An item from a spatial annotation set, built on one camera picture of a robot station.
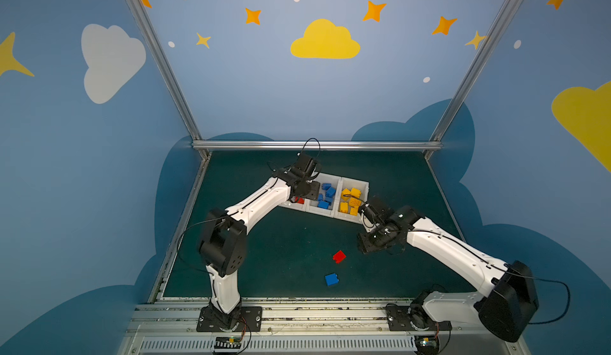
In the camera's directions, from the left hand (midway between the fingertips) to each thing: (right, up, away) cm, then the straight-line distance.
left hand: (312, 186), depth 90 cm
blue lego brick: (+5, -9, +10) cm, 14 cm away
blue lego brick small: (+7, 0, +15) cm, 16 cm away
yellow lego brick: (+20, -3, +14) cm, 25 cm away
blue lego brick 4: (+7, -6, +11) cm, 15 cm away
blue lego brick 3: (+4, -5, +14) cm, 15 cm away
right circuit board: (+36, -49, -17) cm, 63 cm away
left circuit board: (-27, -48, -17) cm, 58 cm away
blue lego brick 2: (+8, -3, +11) cm, 14 cm away
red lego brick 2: (+10, -26, -4) cm, 28 cm away
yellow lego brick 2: (+14, -9, +8) cm, 18 cm away
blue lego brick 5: (+7, -32, -8) cm, 34 cm away
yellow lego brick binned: (+15, -4, +13) cm, 20 cm away
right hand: (+19, -19, -9) cm, 29 cm away
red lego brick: (-5, -6, +6) cm, 10 cm away
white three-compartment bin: (+12, -5, +8) cm, 15 cm away
